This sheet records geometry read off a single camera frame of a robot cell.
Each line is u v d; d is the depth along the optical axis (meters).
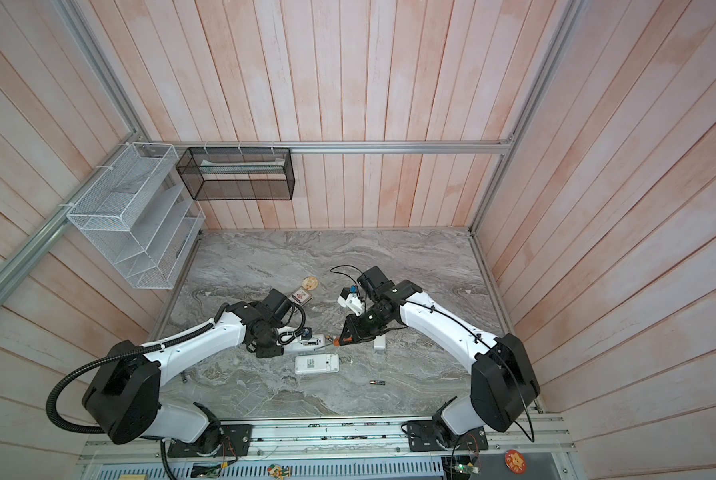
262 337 0.72
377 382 0.82
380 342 0.89
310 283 1.04
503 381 0.42
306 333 0.77
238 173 1.04
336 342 0.78
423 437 0.73
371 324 0.68
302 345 0.87
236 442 0.73
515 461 0.70
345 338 0.74
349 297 0.75
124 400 0.42
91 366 0.40
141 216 0.73
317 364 0.85
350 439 0.75
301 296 0.99
